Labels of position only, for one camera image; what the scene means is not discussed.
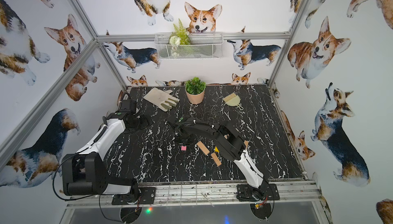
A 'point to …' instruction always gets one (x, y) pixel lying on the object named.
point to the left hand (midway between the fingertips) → (148, 121)
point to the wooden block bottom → (216, 159)
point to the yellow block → (216, 150)
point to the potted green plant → (195, 89)
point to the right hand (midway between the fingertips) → (179, 145)
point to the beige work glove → (164, 100)
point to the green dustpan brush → (233, 99)
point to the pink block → (183, 148)
